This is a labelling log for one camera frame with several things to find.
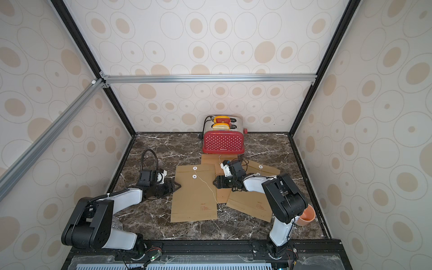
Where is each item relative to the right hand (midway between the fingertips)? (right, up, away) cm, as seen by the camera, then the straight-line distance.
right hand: (216, 185), depth 93 cm
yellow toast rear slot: (+3, +37, +4) cm, 38 cm away
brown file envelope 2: (+3, -4, -4) cm, 7 cm away
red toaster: (+8, +24, +7) cm, 26 cm away
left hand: (-19, 0, -3) cm, 19 cm away
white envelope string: (-3, -2, -1) cm, 3 cm away
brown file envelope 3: (+19, -9, -6) cm, 22 cm away
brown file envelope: (-11, -7, -2) cm, 14 cm away
